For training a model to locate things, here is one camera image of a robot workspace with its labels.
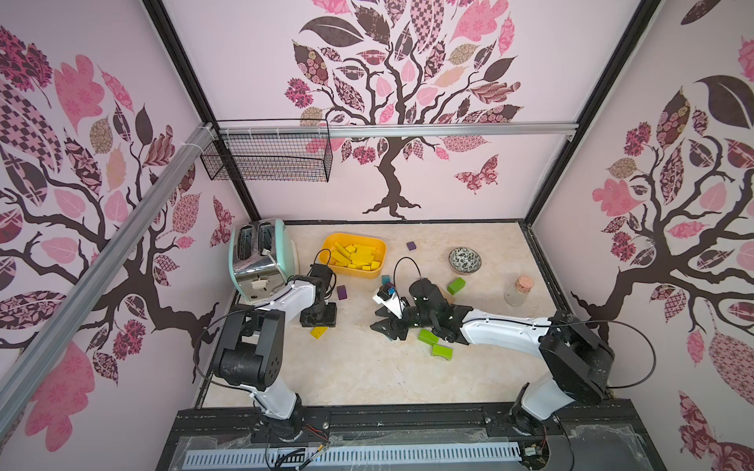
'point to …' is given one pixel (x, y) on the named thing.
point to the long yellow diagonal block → (318, 332)
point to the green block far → (457, 286)
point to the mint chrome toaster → (263, 257)
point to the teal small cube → (386, 279)
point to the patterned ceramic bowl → (464, 260)
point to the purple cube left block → (342, 292)
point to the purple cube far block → (410, 245)
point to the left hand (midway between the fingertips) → (324, 327)
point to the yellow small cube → (375, 265)
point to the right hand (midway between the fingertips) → (375, 316)
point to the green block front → (439, 350)
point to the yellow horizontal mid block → (362, 258)
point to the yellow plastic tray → (336, 249)
